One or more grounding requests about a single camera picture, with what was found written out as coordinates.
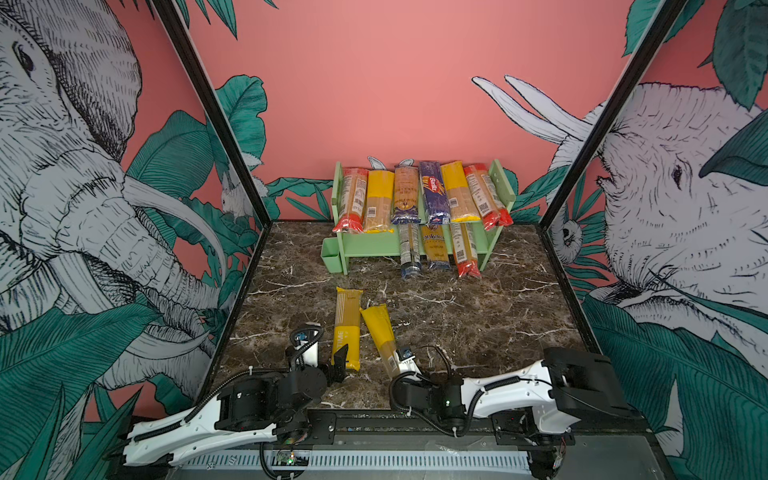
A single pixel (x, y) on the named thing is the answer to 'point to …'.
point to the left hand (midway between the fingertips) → (334, 345)
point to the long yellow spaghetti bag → (379, 322)
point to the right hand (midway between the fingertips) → (389, 384)
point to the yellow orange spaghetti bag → (461, 202)
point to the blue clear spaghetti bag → (409, 251)
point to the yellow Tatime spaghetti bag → (347, 325)
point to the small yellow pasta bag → (406, 196)
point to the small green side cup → (330, 254)
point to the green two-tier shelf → (502, 195)
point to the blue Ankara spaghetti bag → (435, 240)
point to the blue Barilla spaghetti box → (437, 209)
